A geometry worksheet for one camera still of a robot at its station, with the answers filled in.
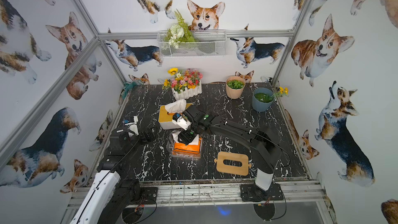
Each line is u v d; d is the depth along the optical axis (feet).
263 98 3.39
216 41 3.05
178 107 3.04
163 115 3.05
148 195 2.41
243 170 2.74
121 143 1.90
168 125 3.12
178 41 2.66
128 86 3.95
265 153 1.50
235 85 3.39
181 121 2.40
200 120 2.02
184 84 3.36
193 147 2.68
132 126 2.27
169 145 2.67
